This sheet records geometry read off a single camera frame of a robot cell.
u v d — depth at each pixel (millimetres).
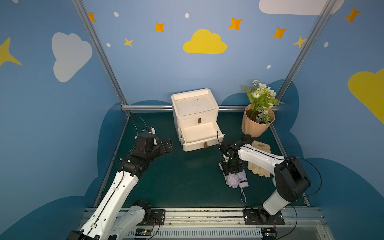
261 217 661
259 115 974
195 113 902
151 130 678
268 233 730
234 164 744
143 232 718
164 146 674
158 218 736
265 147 1013
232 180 823
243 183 840
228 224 742
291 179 459
